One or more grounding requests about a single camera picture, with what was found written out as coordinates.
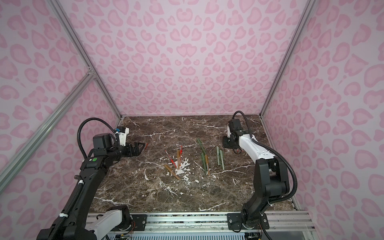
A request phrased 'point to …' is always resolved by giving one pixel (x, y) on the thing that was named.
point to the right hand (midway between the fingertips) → (227, 142)
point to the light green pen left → (218, 152)
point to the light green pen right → (221, 152)
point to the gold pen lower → (172, 172)
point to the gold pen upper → (178, 156)
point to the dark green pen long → (201, 146)
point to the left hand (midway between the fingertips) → (136, 142)
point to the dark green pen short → (204, 162)
